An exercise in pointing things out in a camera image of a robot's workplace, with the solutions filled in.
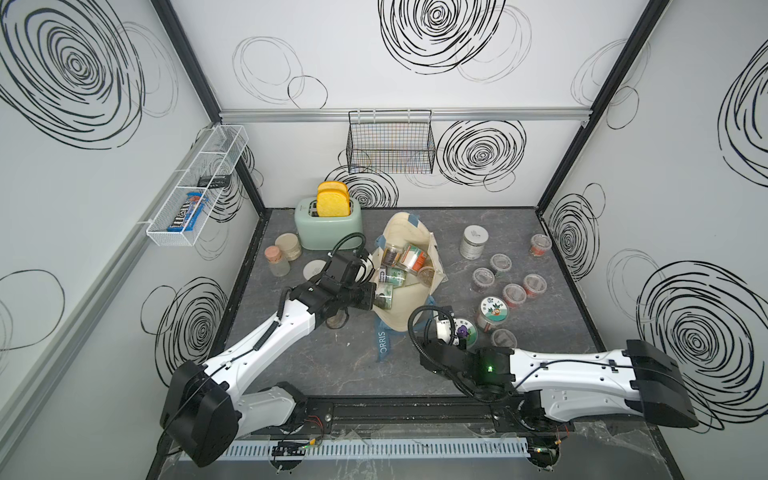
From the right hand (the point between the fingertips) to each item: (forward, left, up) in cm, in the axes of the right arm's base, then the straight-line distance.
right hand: (426, 342), depth 77 cm
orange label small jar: (+3, -22, -4) cm, 22 cm away
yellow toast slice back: (+46, +29, +14) cm, 56 cm away
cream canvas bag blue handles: (+18, +2, -13) cm, 22 cm away
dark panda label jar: (+13, +11, -2) cm, 17 cm away
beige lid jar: (+33, +45, -2) cm, 56 cm away
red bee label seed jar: (+37, -42, -4) cm, 56 cm away
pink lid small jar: (+26, +48, -4) cm, 54 cm away
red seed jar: (+21, -35, -5) cm, 41 cm away
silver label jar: (+35, -18, 0) cm, 39 cm away
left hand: (+11, +15, +6) cm, 19 cm away
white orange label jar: (+27, +3, -1) cm, 27 cm away
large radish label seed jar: (+10, -19, -2) cm, 22 cm away
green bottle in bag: (+22, +9, -4) cm, 24 cm away
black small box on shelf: (+31, +55, +27) cm, 69 cm away
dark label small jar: (+27, +11, +1) cm, 29 cm away
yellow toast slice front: (+39, +29, +11) cm, 50 cm away
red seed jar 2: (+17, -28, -5) cm, 33 cm away
